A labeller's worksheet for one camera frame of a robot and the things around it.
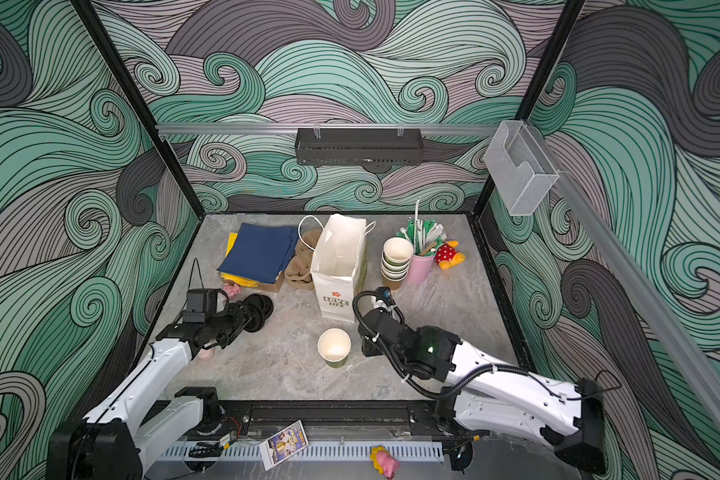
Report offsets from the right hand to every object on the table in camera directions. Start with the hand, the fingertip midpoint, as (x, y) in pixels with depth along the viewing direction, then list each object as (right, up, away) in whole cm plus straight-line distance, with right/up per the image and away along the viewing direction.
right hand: (365, 333), depth 72 cm
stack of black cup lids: (-31, +3, +15) cm, 34 cm away
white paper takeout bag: (-8, +14, +27) cm, 32 cm away
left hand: (-33, +1, +13) cm, 35 cm away
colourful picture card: (-19, -25, -4) cm, 32 cm away
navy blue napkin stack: (-35, +19, +28) cm, 49 cm away
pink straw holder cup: (+18, +14, +19) cm, 29 cm away
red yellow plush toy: (+29, +17, +28) cm, 44 cm away
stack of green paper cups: (+9, +17, +11) cm, 22 cm away
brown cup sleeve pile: (-21, +12, +23) cm, 33 cm away
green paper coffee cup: (-8, -7, +11) cm, 16 cm away
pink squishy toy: (-43, +7, +23) cm, 49 cm away
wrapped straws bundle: (+20, +24, +20) cm, 37 cm away
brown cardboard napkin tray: (-29, +7, +23) cm, 37 cm away
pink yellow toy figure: (+4, -27, -7) cm, 28 cm away
